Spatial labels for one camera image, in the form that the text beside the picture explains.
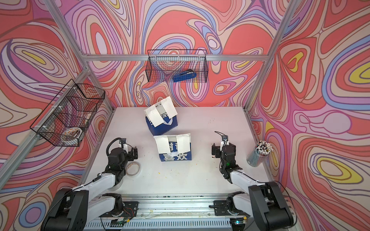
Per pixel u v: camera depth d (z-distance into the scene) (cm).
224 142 75
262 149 76
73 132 71
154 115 89
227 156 66
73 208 42
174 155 83
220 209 73
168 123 96
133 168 88
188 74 88
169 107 92
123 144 75
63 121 72
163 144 76
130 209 73
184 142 76
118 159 68
